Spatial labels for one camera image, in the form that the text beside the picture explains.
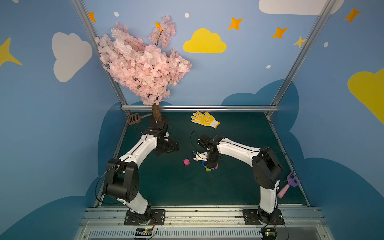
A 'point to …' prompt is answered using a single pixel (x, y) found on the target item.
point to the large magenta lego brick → (186, 161)
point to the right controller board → (268, 233)
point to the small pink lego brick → (217, 166)
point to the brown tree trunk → (156, 112)
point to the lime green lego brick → (208, 169)
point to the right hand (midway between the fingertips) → (211, 161)
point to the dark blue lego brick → (203, 163)
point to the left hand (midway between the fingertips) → (172, 148)
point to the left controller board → (144, 232)
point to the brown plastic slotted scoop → (136, 118)
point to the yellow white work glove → (206, 119)
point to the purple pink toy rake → (292, 181)
